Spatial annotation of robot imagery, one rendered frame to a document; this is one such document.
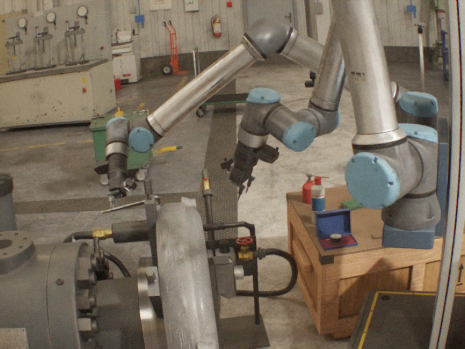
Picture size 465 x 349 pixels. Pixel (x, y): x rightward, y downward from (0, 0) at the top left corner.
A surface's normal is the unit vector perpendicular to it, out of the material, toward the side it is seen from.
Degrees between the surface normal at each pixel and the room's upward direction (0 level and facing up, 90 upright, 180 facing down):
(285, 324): 0
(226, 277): 86
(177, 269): 35
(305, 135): 114
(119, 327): 53
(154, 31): 90
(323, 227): 81
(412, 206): 70
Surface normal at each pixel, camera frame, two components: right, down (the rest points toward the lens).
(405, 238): -0.36, 0.33
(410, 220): -0.29, -0.01
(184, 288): 0.04, -0.50
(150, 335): 0.06, -0.18
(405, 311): -0.07, -0.95
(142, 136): -0.05, 0.37
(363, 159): -0.69, 0.36
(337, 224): 0.09, 0.15
